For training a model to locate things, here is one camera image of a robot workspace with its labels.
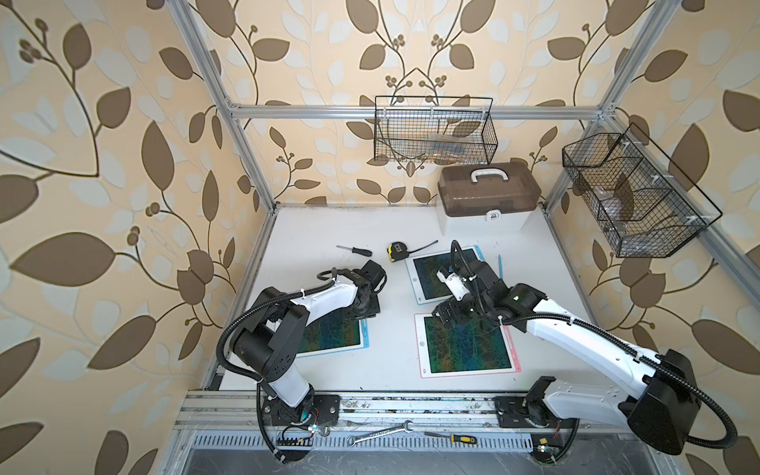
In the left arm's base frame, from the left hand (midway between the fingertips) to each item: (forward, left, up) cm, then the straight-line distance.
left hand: (367, 310), depth 90 cm
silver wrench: (-33, +1, -2) cm, 33 cm away
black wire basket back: (+49, -21, +33) cm, 62 cm away
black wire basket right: (+15, -71, +32) cm, 80 cm away
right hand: (-3, -22, +11) cm, 25 cm away
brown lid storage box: (+42, -40, +8) cm, 59 cm away
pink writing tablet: (-10, -32, -1) cm, 34 cm away
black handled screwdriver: (+24, +5, -1) cm, 25 cm away
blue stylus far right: (+18, -46, -1) cm, 49 cm away
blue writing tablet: (+16, -18, -2) cm, 24 cm away
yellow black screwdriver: (-32, -25, -1) cm, 41 cm away
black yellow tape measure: (+23, -10, +1) cm, 25 cm away
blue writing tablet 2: (-6, +10, -3) cm, 12 cm away
